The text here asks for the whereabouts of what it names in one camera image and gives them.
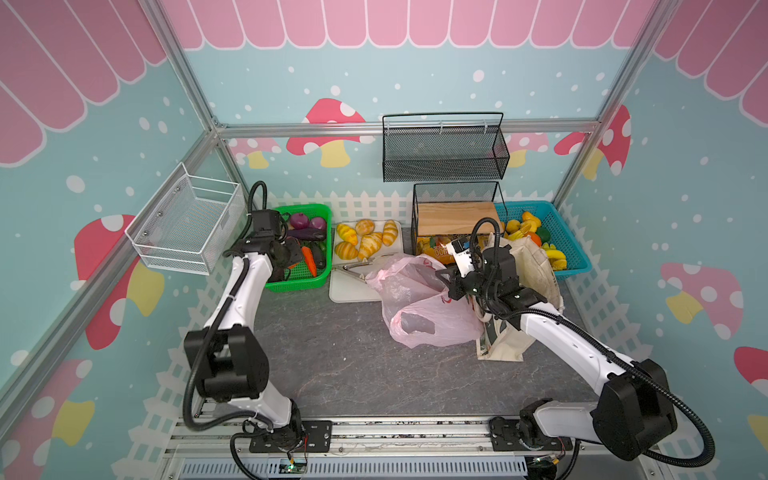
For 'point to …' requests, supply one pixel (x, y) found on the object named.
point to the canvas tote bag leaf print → (499, 339)
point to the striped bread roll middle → (369, 245)
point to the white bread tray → (348, 282)
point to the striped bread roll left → (346, 233)
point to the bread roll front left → (345, 250)
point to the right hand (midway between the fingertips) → (437, 271)
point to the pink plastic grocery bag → (419, 308)
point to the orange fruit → (535, 237)
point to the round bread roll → (365, 227)
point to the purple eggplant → (309, 234)
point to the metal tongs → (344, 268)
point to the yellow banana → (556, 258)
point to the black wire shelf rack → (457, 209)
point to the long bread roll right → (390, 233)
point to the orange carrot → (310, 260)
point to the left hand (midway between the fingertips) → (293, 260)
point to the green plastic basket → (311, 226)
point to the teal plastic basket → (561, 237)
